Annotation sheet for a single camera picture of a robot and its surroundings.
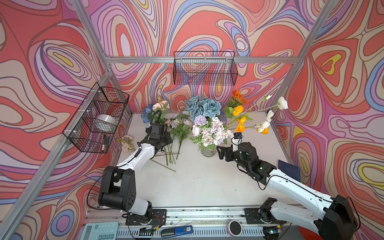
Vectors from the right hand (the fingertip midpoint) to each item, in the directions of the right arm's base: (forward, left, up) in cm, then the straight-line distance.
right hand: (224, 149), depth 81 cm
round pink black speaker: (-35, 0, -11) cm, 37 cm away
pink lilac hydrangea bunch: (+1, +10, +15) cm, 18 cm away
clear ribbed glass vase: (+6, +7, -14) cm, 17 cm away
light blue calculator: (-34, +61, -13) cm, 71 cm away
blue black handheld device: (-36, +30, -10) cm, 48 cm away
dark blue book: (-7, -41, -16) cm, 45 cm away
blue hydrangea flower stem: (+35, +49, -3) cm, 60 cm away
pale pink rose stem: (+16, +62, -10) cm, 65 cm away
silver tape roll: (+10, +60, +17) cm, 63 cm away
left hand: (+12, +31, -3) cm, 33 cm away
